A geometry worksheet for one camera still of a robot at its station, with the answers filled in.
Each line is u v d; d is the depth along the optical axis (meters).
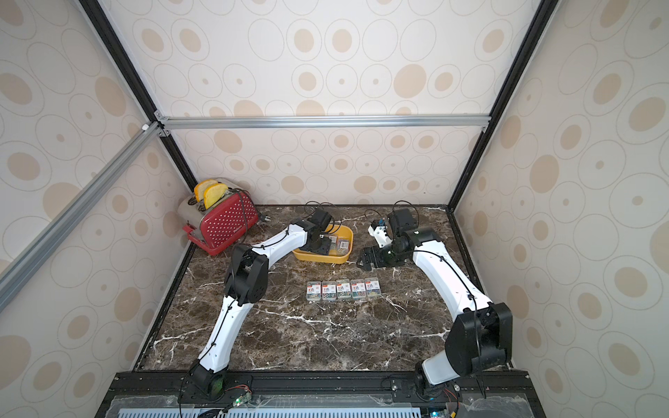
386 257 0.71
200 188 0.97
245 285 0.62
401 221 0.65
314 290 0.92
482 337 0.42
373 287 0.92
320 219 0.85
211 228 0.95
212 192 0.95
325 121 1.10
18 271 0.51
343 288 0.92
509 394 0.73
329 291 0.92
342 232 1.06
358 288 0.92
